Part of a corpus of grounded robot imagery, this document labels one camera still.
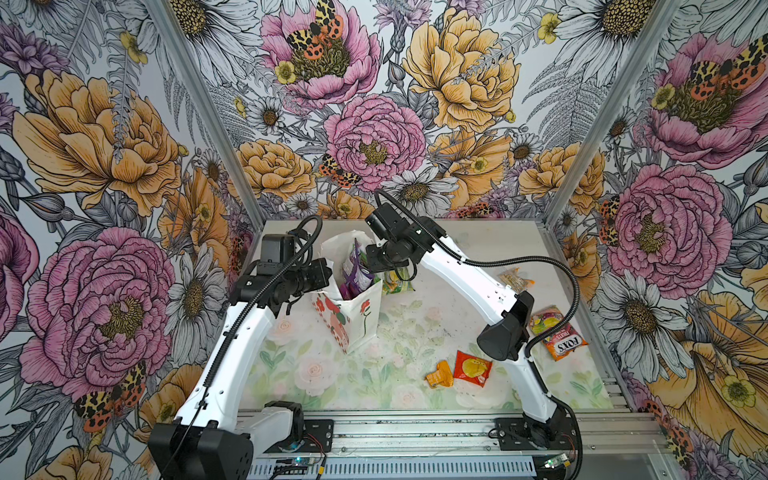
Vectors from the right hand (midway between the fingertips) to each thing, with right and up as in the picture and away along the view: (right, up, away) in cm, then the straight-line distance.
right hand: (377, 271), depth 80 cm
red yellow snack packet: (+26, -27, +3) cm, 38 cm away
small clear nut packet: (+45, -5, +22) cm, 50 cm away
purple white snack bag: (-7, 0, +5) cm, 8 cm away
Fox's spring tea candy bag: (+5, -5, +20) cm, 21 cm away
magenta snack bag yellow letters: (-8, -6, +5) cm, 11 cm away
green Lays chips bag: (-3, +4, -7) cm, 9 cm away
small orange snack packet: (+18, -29, +2) cm, 34 cm away
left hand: (-12, -2, -4) cm, 12 cm away
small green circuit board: (+42, -44, -9) cm, 62 cm away
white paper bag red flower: (-6, -11, -9) cm, 16 cm away
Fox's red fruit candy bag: (+53, -20, +7) cm, 57 cm away
